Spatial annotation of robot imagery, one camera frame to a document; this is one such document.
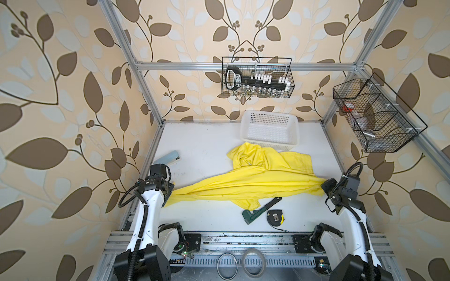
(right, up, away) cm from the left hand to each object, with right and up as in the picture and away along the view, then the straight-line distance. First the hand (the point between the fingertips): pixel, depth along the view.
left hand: (162, 191), depth 80 cm
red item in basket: (+86, +39, +2) cm, 95 cm away
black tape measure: (+52, -11, -1) cm, 53 cm away
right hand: (+78, +3, +3) cm, 79 cm away
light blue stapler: (-3, +13, +17) cm, 22 cm away
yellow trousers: (+45, +6, +12) cm, 47 cm away
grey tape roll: (+45, -24, -11) cm, 52 cm away
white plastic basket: (+61, +30, +35) cm, 77 cm away
